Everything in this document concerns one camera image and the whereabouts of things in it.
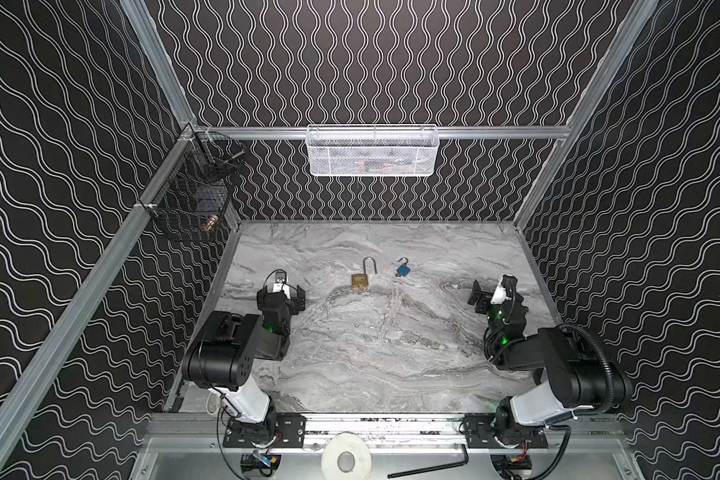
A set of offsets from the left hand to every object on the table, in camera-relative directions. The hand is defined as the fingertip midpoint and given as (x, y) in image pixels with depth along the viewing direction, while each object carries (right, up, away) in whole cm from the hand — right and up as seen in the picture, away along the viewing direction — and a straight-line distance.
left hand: (291, 288), depth 94 cm
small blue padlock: (+37, +5, +12) cm, 39 cm away
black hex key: (+39, -40, -24) cm, 60 cm away
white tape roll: (+18, -38, -23) cm, 48 cm away
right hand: (+63, +1, -4) cm, 63 cm away
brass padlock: (+22, +1, +9) cm, 24 cm away
